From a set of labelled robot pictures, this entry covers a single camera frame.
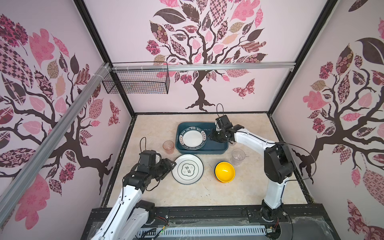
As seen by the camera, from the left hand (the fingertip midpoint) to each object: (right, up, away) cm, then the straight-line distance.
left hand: (174, 168), depth 76 cm
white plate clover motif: (+7, -5, +13) cm, 15 cm away
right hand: (+20, +17, +17) cm, 31 cm away
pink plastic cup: (-7, +10, +18) cm, 22 cm away
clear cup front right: (+38, +3, +18) cm, 43 cm away
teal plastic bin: (+21, +8, +19) cm, 30 cm away
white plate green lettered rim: (+9, +14, +27) cm, 32 cm away
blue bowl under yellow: (+21, -2, +3) cm, 22 cm away
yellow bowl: (+28, -3, +5) cm, 28 cm away
